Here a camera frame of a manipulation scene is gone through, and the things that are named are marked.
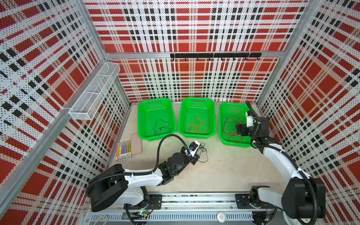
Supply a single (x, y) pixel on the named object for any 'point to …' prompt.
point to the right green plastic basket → (230, 114)
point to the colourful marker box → (123, 150)
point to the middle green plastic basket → (197, 118)
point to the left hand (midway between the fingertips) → (200, 144)
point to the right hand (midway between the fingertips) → (245, 123)
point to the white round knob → (221, 217)
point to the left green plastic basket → (155, 119)
